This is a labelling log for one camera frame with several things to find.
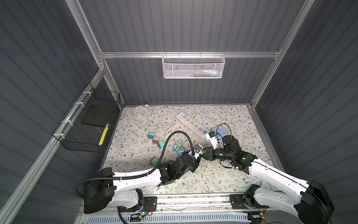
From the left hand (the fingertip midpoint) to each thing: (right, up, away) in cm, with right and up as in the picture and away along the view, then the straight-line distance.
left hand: (198, 154), depth 76 cm
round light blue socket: (+19, +10, +26) cm, 33 cm away
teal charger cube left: (-24, +2, +18) cm, 30 cm away
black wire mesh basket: (-61, +14, -4) cm, 63 cm away
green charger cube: (-27, -7, +11) cm, 30 cm away
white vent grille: (+18, -32, -5) cm, 37 cm away
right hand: (0, 0, -1) cm, 1 cm away
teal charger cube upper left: (-32, +8, +24) cm, 41 cm away
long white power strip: (-1, +15, +29) cm, 33 cm away
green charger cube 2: (-11, +3, +13) cm, 18 cm away
